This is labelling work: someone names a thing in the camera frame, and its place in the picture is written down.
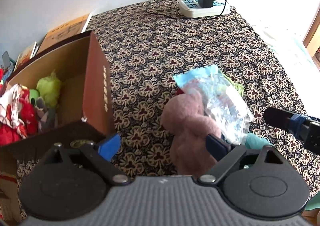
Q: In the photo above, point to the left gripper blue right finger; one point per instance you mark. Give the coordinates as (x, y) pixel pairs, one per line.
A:
(217, 147)

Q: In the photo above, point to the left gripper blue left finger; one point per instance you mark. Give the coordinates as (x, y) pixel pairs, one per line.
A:
(108, 148)

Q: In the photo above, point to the blue white plastic bag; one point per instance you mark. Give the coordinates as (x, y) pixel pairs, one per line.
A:
(220, 100)

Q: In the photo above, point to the pink plush toy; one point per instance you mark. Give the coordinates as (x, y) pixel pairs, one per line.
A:
(183, 116)

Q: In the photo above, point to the teal soft pouch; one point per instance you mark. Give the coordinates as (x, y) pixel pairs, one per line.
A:
(255, 142)

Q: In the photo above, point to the green knitted cloth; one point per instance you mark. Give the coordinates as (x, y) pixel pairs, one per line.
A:
(239, 87)

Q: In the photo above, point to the brown cardboard storage box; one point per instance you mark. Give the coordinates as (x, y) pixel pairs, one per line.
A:
(84, 108)

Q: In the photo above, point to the lime green plush ball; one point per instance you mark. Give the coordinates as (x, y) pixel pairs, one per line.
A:
(49, 89)

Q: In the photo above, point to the red white cloth doll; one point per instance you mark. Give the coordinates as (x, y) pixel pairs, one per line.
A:
(18, 116)

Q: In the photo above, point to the floral patterned tablecloth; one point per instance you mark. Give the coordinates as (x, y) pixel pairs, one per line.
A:
(153, 53)

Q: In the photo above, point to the small illustrated book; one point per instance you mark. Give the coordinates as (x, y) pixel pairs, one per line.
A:
(27, 54)

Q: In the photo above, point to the orange large book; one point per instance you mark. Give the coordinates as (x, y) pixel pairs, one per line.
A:
(64, 31)

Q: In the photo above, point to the small phone mirror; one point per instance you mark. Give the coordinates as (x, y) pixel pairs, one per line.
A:
(6, 60)

